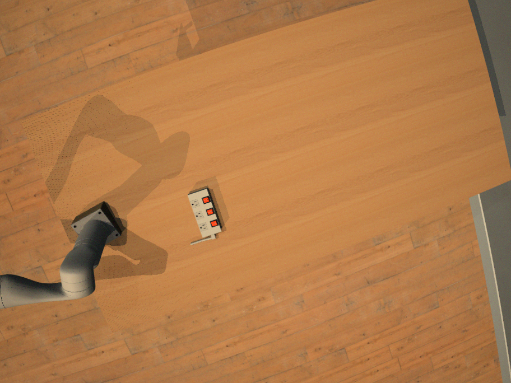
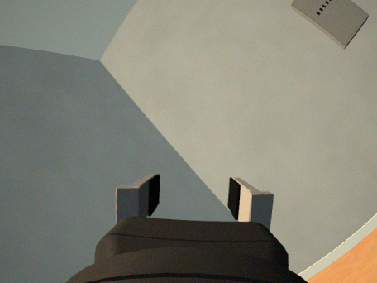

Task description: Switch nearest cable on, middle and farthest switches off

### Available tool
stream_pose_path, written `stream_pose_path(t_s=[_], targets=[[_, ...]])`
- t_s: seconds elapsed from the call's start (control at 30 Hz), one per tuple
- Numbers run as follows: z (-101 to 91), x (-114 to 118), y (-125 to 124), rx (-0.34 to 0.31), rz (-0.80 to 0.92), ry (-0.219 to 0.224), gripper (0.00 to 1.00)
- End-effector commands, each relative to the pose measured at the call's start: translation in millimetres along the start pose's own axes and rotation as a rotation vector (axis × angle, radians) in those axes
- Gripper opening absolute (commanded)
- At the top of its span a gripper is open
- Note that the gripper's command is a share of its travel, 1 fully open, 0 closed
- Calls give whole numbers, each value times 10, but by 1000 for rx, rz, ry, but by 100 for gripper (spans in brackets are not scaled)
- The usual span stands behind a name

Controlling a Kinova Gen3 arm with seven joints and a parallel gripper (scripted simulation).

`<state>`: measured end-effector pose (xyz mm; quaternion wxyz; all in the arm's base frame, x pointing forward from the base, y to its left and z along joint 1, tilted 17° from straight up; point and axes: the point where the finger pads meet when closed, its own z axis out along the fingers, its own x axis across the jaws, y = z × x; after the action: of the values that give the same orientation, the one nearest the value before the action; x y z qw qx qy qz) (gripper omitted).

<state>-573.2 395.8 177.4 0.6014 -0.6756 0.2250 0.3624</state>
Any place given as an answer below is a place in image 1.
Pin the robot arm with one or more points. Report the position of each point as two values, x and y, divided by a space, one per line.
76 272

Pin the beige power strip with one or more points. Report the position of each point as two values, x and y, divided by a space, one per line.
205 214

